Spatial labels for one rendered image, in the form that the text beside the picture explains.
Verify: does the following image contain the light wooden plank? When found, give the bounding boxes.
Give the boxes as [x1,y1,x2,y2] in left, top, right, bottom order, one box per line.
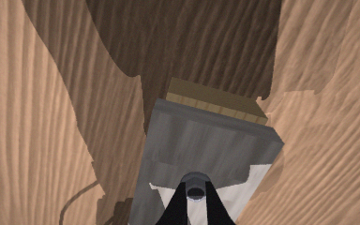
[166,77,268,126]

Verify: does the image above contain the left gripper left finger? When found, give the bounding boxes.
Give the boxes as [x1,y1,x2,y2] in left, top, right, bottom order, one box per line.
[156,182,188,225]

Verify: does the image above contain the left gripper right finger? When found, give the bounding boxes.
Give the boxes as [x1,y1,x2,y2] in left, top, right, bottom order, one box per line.
[205,181,236,225]

